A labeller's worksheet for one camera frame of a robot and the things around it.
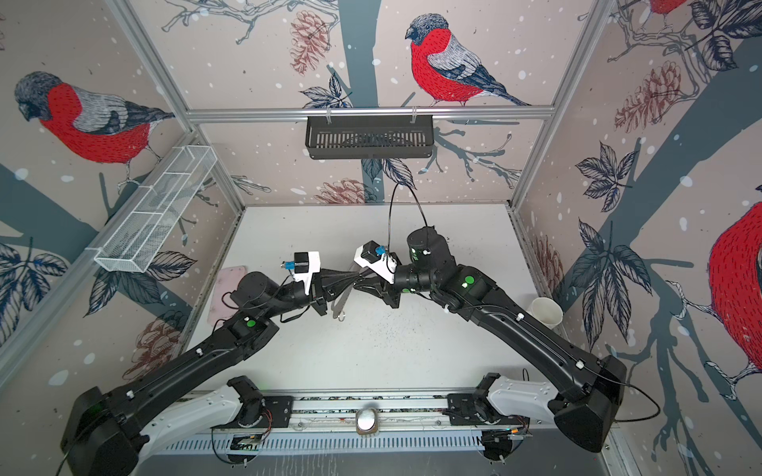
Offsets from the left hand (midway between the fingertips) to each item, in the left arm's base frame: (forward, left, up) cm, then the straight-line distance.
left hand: (354, 279), depth 59 cm
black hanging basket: (+65, 0, -8) cm, 65 cm away
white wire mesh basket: (+17, +55, -5) cm, 58 cm away
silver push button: (-21, -2, -24) cm, 32 cm away
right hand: (+2, +1, -5) cm, 5 cm away
